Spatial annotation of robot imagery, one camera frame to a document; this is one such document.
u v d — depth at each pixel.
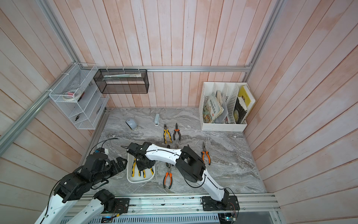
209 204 0.73
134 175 0.83
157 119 1.09
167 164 0.58
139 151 0.63
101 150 0.64
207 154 0.92
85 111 0.79
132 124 1.01
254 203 0.77
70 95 0.74
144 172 0.84
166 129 1.04
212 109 0.98
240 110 0.96
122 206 0.73
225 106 0.92
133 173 0.83
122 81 1.06
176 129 1.04
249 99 0.88
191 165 0.53
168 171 0.84
